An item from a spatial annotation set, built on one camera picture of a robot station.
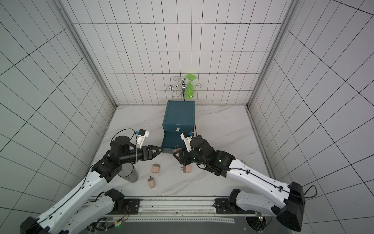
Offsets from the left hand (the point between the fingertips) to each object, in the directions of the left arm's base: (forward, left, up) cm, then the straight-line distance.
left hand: (159, 153), depth 71 cm
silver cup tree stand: (+42, -9, +7) cm, 44 cm away
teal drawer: (+16, -3, -14) cm, 21 cm away
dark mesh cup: (-4, +20, -17) cm, 27 cm away
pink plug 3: (-1, -14, -18) cm, 23 cm away
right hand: (-2, -7, +1) cm, 7 cm away
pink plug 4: (-10, +5, -18) cm, 21 cm away
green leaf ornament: (+45, -15, +1) cm, 48 cm away
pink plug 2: (0, +5, -20) cm, 20 cm away
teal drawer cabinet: (+22, -9, +1) cm, 24 cm away
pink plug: (+1, -9, +3) cm, 10 cm away
